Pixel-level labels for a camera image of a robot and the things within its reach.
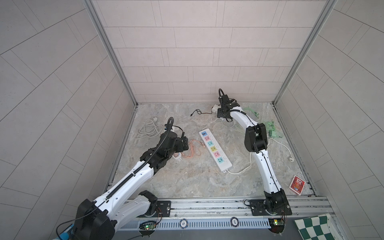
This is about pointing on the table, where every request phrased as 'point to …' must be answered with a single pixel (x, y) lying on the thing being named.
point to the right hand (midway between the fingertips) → (222, 113)
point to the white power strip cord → (149, 128)
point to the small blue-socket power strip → (178, 155)
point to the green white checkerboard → (318, 227)
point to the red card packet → (297, 185)
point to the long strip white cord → (291, 158)
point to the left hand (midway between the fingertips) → (185, 138)
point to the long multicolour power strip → (219, 156)
